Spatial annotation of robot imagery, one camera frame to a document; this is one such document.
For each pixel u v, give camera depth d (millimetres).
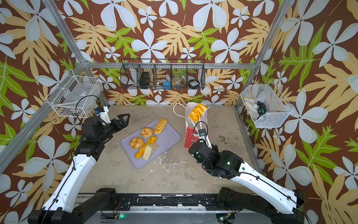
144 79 996
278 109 741
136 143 937
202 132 559
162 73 978
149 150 883
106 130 608
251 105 841
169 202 750
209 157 466
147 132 985
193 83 956
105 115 650
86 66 915
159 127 1014
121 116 652
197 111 718
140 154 902
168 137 1039
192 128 744
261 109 809
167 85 924
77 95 795
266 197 406
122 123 662
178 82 924
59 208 381
